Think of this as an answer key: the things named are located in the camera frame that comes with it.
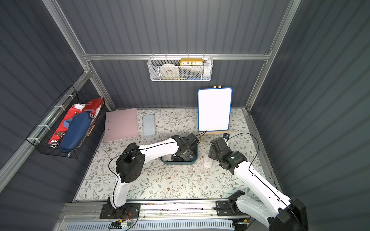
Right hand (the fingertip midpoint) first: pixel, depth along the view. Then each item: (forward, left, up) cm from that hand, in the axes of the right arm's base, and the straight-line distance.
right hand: (220, 151), depth 81 cm
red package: (+17, +72, +19) cm, 76 cm away
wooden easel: (+17, +1, -6) cm, 19 cm away
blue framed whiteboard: (+24, +2, +10) cm, 26 cm away
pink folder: (+30, +72, -14) cm, 80 cm away
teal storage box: (+4, +14, -7) cm, 16 cm away
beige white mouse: (-1, +31, -8) cm, 32 cm away
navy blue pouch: (+4, +73, +18) cm, 75 cm away
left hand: (+4, +22, -9) cm, 24 cm away
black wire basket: (+3, +79, +18) cm, 81 cm away
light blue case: (+28, +49, -12) cm, 58 cm away
